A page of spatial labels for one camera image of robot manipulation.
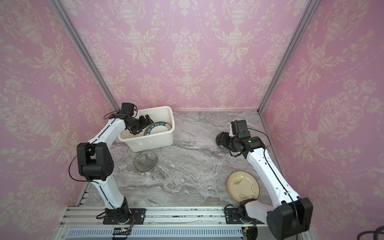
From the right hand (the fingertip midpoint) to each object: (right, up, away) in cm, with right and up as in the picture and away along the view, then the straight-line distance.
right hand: (221, 140), depth 79 cm
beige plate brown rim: (+13, -26, +5) cm, 30 cm away
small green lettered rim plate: (-41, +6, +27) cm, 49 cm away
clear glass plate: (-46, -15, +15) cm, 51 cm away
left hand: (-43, +8, +15) cm, 46 cm away
